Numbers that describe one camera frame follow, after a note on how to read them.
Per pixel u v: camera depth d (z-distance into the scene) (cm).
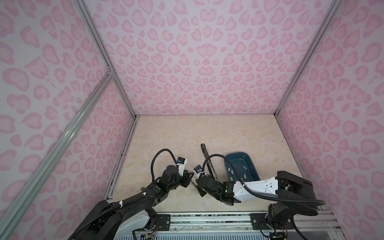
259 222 73
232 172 90
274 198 44
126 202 50
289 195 43
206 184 61
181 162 75
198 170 71
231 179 88
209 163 92
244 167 92
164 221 74
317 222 74
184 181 75
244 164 93
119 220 42
